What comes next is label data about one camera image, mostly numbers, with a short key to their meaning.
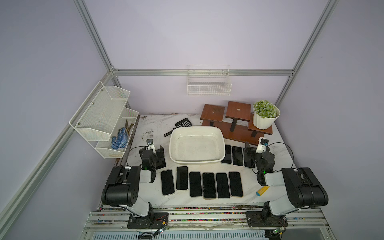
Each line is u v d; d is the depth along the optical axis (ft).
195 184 2.74
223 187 2.75
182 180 2.76
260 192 2.68
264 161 2.30
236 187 2.78
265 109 2.64
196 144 3.42
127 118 3.15
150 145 2.62
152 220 2.39
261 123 2.82
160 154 2.88
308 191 1.44
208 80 3.20
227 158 3.03
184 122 3.76
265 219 2.22
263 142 2.51
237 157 4.03
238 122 3.31
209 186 2.74
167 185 2.77
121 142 2.83
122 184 1.67
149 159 2.32
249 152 2.72
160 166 3.13
